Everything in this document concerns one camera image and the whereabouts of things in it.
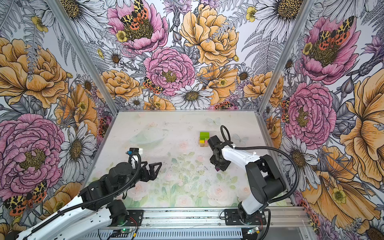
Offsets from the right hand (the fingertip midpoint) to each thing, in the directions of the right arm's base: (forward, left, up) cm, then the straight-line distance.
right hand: (217, 168), depth 89 cm
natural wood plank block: (+17, +7, -1) cm, 19 cm away
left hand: (-6, +33, +16) cm, 37 cm away
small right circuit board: (-30, -14, -3) cm, 33 cm away
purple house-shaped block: (0, 0, 0) cm, 0 cm away
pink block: (+18, +5, +2) cm, 19 cm away
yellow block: (+18, +8, +1) cm, 20 cm away
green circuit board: (-28, +46, -2) cm, 54 cm away
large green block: (+21, +6, +3) cm, 22 cm away
